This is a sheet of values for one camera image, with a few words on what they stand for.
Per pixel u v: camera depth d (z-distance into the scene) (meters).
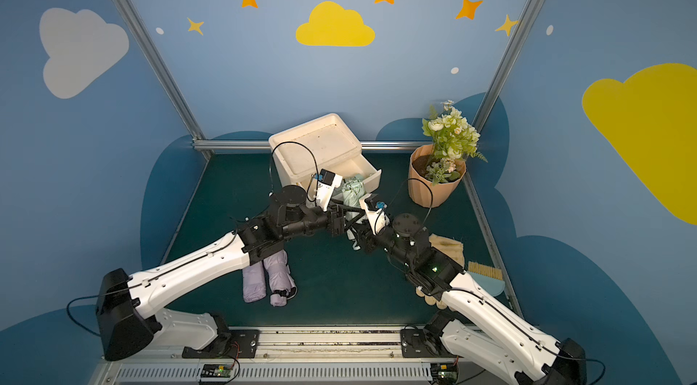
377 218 0.56
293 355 0.73
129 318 0.38
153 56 0.87
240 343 0.74
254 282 0.83
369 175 0.88
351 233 0.68
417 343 0.74
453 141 0.85
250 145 1.32
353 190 0.62
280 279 0.82
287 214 0.52
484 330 0.47
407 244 0.56
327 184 0.60
